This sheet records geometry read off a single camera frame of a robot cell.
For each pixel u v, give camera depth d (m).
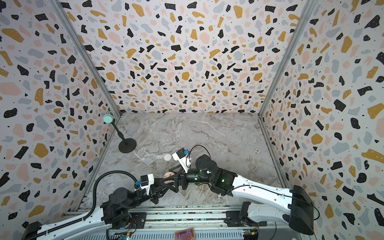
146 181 0.55
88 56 0.87
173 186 0.54
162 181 0.57
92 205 0.53
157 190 0.59
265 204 0.47
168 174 0.64
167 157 0.95
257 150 1.01
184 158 0.58
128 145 1.00
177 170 0.66
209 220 0.75
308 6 0.72
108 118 0.72
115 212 0.57
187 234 0.69
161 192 0.62
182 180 0.55
